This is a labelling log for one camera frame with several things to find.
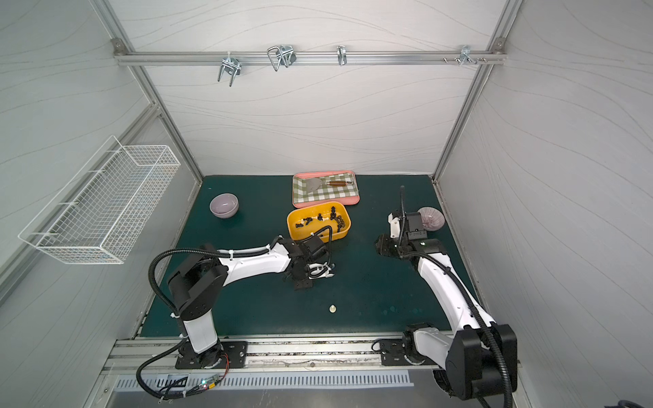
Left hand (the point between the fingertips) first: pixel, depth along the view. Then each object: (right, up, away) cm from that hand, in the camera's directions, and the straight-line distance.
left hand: (307, 279), depth 88 cm
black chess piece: (-6, +17, +16) cm, 24 cm away
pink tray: (+15, +27, +23) cm, 39 cm away
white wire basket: (-54, +25, -19) cm, 63 cm away
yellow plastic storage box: (-4, +19, +16) cm, 25 cm away
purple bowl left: (-37, +26, +18) cm, 48 cm away
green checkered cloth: (+5, +32, +27) cm, 42 cm away
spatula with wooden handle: (0, +35, +28) cm, 45 cm away
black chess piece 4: (+9, +22, +18) cm, 30 cm away
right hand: (+26, +14, -4) cm, 29 cm away
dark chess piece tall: (+12, +19, +17) cm, 28 cm away
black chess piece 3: (+4, +20, +17) cm, 27 cm away
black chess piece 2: (+11, +17, +14) cm, 25 cm away
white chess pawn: (+9, -8, -6) cm, 13 cm away
